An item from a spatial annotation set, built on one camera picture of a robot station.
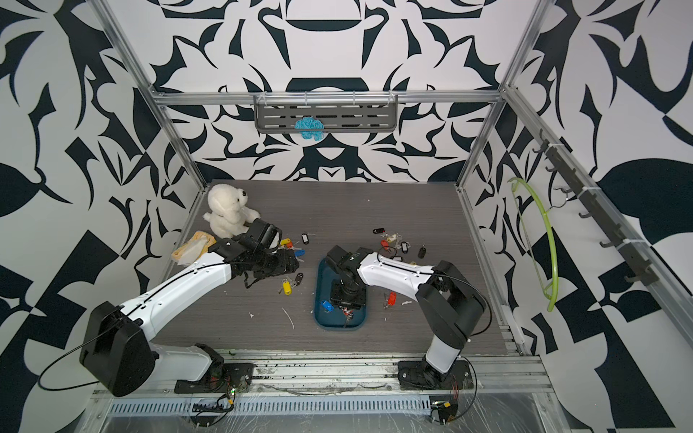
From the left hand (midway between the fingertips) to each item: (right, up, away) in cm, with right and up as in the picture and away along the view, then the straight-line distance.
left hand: (289, 261), depth 83 cm
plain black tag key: (+45, 0, +16) cm, 47 cm away
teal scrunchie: (+5, +43, +8) cm, 44 cm away
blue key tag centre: (+11, -14, +2) cm, 18 cm away
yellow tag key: (-3, -10, +8) cm, 13 cm away
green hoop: (+66, -5, -19) cm, 69 cm away
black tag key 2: (+30, +8, +22) cm, 38 cm away
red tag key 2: (+32, +3, +19) cm, 37 cm away
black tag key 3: (+39, +2, +18) cm, 43 cm away
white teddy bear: (-21, +15, +6) cm, 27 cm away
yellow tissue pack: (-36, +2, +13) cm, 38 cm away
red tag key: (+32, -13, +6) cm, 36 cm away
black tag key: (+2, +5, +19) cm, 20 cm away
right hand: (+14, -13, +1) cm, 19 cm away
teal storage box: (+11, -17, +2) cm, 20 cm away
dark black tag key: (+1, -8, +10) cm, 13 cm away
